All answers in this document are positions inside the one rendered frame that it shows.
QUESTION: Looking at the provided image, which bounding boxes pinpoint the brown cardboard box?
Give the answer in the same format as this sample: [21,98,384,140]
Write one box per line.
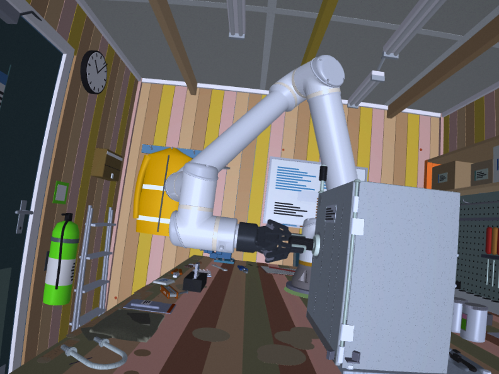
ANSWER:
[470,155,498,188]
[431,160,475,191]

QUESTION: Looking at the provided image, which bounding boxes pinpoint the grey door handle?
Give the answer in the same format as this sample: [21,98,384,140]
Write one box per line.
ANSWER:
[14,200,34,234]

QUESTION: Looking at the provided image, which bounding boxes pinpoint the green fire extinguisher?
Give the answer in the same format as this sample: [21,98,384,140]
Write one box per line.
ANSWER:
[42,212,81,307]

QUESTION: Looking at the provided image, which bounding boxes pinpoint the orange box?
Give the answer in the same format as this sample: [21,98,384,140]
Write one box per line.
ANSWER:
[425,161,440,190]

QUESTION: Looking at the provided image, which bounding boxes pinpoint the grey flat plate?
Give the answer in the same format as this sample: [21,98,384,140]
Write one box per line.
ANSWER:
[122,299,176,316]

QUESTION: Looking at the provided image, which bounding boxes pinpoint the white notice board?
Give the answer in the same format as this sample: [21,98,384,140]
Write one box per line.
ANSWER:
[262,156,368,229]

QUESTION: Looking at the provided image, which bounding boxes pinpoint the green framed sign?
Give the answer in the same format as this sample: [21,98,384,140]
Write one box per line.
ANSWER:
[53,179,71,205]

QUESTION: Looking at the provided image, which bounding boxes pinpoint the brown wall box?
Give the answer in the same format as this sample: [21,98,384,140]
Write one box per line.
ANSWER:
[93,147,125,181]

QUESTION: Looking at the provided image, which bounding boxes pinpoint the grey u-bolt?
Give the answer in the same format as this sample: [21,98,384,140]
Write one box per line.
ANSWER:
[59,336,130,370]

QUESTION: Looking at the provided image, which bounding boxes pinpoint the white tin green label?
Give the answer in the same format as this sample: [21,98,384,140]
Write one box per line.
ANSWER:
[461,301,490,344]

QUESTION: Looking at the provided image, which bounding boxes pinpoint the green round base pad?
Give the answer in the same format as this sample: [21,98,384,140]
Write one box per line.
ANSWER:
[284,282,311,300]

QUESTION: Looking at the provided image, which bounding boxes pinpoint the grey mesh tray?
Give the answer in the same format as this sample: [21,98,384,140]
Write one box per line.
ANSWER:
[260,264,297,277]

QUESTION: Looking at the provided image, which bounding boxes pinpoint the black hand tool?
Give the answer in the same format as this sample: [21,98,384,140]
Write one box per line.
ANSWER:
[449,349,479,373]

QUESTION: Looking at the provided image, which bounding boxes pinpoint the grey logger enclosure body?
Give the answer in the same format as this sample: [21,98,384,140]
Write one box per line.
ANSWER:
[338,180,462,374]

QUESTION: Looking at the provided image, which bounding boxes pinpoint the red screwdriver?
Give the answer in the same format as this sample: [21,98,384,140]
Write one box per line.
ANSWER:
[485,227,493,278]

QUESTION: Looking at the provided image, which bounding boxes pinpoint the grey t-handle tool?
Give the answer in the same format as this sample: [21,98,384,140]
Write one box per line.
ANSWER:
[186,262,212,278]

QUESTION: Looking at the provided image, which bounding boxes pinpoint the dark room door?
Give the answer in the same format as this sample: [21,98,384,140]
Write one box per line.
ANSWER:
[0,8,76,374]

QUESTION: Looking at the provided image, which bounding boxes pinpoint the yellow safety vest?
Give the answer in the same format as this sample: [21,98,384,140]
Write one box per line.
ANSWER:
[133,147,193,237]

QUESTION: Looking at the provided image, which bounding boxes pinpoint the black block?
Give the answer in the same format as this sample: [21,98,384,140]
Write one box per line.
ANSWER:
[183,272,209,293]

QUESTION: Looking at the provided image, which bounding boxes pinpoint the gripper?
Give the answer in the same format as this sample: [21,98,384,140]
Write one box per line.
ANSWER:
[237,219,309,263]

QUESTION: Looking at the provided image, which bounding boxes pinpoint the grey metal ladder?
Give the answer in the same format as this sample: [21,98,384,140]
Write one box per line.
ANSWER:
[70,205,117,331]

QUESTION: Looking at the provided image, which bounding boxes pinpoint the black rimmed wall clock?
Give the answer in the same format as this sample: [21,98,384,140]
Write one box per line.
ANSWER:
[80,50,109,94]

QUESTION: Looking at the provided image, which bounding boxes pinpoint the grey enclosure door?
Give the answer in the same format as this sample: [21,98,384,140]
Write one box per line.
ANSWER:
[306,182,360,368]

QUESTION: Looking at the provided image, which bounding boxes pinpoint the orange screwdriver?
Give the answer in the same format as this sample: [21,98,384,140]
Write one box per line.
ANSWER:
[491,226,499,278]

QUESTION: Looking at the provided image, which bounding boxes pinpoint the blue hook rail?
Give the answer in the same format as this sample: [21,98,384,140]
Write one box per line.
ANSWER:
[142,144,202,157]

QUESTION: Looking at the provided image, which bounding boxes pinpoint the brown wall shelf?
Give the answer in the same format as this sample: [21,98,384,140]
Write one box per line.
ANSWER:
[424,145,499,196]

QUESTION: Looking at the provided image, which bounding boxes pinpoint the grey pegboard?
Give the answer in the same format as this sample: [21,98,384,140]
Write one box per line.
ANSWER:
[454,192,499,302]

